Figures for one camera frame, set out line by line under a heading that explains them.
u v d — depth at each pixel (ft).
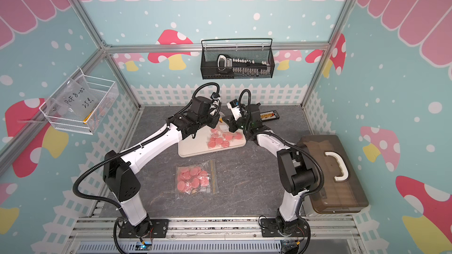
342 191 2.34
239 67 2.87
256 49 2.98
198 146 3.24
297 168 1.61
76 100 2.24
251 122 2.38
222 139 3.35
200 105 2.01
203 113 2.09
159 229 2.45
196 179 2.80
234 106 2.55
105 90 2.71
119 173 1.48
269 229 2.43
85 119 2.24
